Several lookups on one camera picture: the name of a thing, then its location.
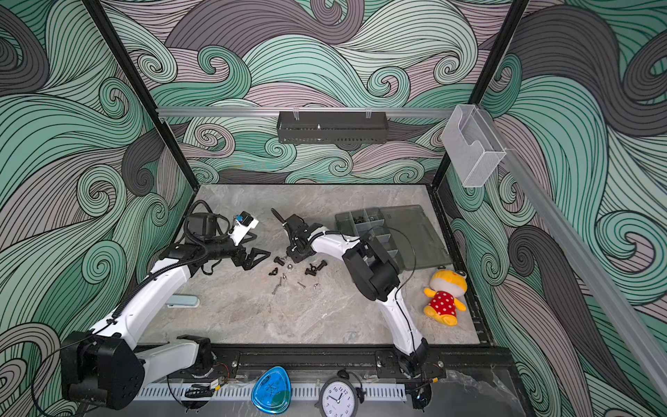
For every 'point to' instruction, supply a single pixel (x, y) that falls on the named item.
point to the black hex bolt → (322, 265)
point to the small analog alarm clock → (340, 396)
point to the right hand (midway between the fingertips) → (296, 254)
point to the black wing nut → (274, 272)
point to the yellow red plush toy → (445, 286)
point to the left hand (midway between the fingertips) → (259, 241)
